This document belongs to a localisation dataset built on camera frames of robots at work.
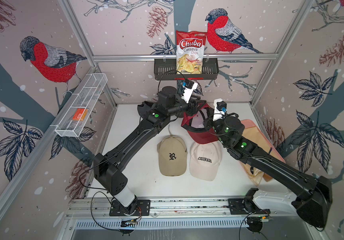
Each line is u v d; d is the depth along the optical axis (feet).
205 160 2.76
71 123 2.32
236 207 2.39
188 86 1.87
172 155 2.80
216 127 1.97
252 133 3.31
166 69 3.11
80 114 2.33
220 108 1.81
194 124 2.76
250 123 3.57
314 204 1.23
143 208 2.40
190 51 2.80
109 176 1.34
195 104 1.96
